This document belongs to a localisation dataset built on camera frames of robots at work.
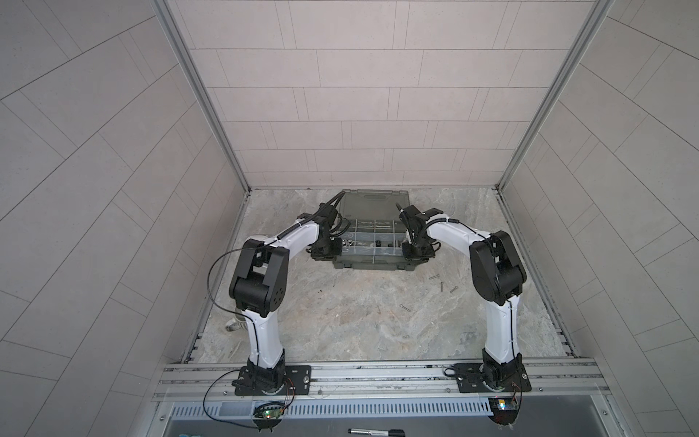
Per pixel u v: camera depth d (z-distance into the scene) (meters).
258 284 0.50
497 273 0.53
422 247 0.81
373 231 0.96
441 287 0.89
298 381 0.71
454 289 0.88
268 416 0.64
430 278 0.91
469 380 0.71
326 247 0.81
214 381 0.71
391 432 0.64
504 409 0.68
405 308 0.85
